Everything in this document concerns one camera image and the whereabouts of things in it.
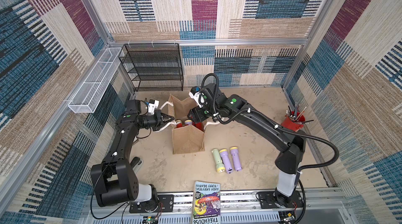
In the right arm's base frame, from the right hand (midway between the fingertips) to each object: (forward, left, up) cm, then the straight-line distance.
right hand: (198, 114), depth 76 cm
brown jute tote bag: (-7, +6, -12) cm, 15 cm away
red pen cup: (+2, -51, -11) cm, 52 cm away
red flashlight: (+4, 0, -16) cm, 17 cm away
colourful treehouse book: (-34, -4, -22) cm, 40 cm away
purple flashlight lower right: (-11, -19, -21) cm, 31 cm away
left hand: (0, +12, -3) cm, 12 cm away
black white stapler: (-16, +32, -19) cm, 41 cm away
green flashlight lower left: (-18, -11, -21) cm, 30 cm away
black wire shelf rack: (+44, +31, -5) cm, 54 cm away
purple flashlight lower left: (-14, -14, -22) cm, 30 cm away
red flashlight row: (+4, +11, -14) cm, 18 cm away
